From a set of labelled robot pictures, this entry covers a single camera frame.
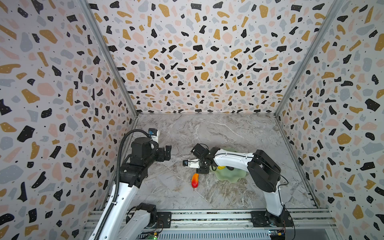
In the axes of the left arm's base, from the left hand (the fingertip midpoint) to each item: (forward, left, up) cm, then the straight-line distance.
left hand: (161, 143), depth 72 cm
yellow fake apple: (-3, -31, -22) cm, 38 cm away
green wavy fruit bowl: (-6, -35, -27) cm, 44 cm away
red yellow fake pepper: (-9, -16, -23) cm, 30 cm away
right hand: (+1, -16, -23) cm, 28 cm away
